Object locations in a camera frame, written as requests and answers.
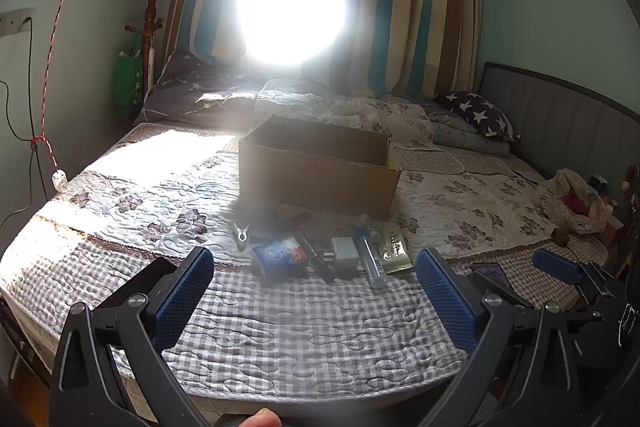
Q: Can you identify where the black marker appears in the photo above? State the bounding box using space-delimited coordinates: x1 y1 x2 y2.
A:
272 213 312 228

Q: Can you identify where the person's left hand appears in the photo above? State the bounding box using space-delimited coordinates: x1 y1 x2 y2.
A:
248 409 283 427

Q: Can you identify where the folded grey blanket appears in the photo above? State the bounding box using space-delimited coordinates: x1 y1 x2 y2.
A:
430 117 513 156

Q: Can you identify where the green shopping bag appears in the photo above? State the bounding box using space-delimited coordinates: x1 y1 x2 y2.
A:
114 32 146 118

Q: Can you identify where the star print pillow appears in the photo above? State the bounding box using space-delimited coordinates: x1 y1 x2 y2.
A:
435 91 516 142

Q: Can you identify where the black cable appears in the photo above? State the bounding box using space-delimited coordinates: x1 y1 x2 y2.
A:
0 18 51 228

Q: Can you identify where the crumpled cloth bag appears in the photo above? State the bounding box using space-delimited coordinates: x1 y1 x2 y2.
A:
537 168 613 235

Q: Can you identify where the floral quilted bedspread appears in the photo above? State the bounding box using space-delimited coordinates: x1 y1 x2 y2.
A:
0 122 621 408

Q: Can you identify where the blue printed box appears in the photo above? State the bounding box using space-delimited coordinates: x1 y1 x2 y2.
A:
251 241 308 280

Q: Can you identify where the metal spring clip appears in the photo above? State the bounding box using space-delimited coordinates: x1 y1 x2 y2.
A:
232 221 251 252

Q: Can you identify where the brown cardboard box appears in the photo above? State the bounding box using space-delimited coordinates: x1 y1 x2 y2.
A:
238 114 402 222

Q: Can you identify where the folded floral quilt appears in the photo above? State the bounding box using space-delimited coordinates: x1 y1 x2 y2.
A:
252 79 436 142

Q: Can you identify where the green foil packet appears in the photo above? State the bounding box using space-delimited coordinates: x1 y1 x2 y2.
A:
377 229 413 275

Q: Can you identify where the white wall socket panel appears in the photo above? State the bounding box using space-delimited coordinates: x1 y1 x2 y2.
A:
0 7 36 35

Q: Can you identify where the red white braided cord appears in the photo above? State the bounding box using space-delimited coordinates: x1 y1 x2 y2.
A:
40 0 113 172

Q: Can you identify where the grey checkered pillow mat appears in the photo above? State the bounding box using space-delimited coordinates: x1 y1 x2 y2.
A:
460 154 526 175
392 142 466 175

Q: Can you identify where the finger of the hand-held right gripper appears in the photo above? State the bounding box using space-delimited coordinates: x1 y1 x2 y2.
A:
472 262 533 309
531 249 618 303

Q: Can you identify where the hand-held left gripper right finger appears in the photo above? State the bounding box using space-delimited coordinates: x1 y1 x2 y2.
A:
415 248 596 427

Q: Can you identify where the clear glue bottle blue cap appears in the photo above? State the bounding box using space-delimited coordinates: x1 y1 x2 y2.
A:
352 227 387 290

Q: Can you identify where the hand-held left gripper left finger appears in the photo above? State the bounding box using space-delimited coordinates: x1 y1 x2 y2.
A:
49 247 216 427

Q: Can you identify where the grey padded headboard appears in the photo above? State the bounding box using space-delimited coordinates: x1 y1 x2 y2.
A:
477 62 640 188

